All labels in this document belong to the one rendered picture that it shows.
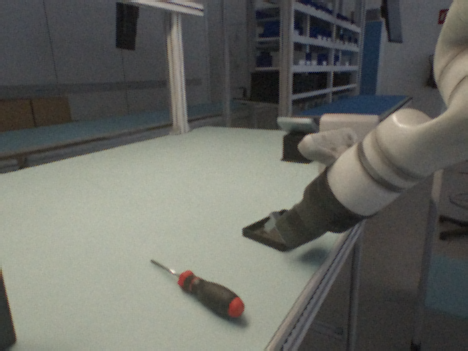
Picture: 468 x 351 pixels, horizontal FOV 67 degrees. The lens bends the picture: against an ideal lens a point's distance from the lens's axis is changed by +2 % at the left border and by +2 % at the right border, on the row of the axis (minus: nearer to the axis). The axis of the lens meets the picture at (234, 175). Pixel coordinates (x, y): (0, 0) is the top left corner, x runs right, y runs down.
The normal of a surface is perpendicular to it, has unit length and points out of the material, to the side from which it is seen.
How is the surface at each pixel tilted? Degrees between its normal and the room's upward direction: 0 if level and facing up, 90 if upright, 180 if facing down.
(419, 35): 90
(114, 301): 0
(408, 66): 90
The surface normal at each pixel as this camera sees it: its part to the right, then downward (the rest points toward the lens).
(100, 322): -0.03, -0.96
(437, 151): -0.30, 0.82
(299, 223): -0.60, 0.00
